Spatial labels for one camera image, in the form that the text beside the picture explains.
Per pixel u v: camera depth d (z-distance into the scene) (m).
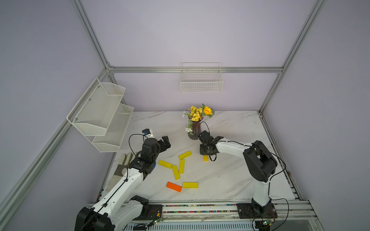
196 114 0.83
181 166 0.90
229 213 0.75
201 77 0.95
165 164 0.91
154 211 0.74
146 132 0.70
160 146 0.63
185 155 0.95
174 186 0.82
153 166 0.90
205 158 0.88
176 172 0.87
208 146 0.71
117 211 0.41
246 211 0.73
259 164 0.50
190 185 0.83
